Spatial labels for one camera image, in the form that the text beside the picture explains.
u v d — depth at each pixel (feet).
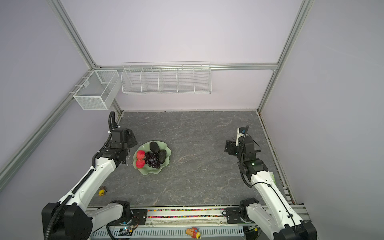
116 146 2.00
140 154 2.90
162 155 2.94
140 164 2.78
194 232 2.20
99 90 3.24
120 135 2.00
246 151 1.90
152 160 2.83
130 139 2.18
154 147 3.07
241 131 2.28
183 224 2.39
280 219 1.33
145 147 3.08
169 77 3.19
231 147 2.35
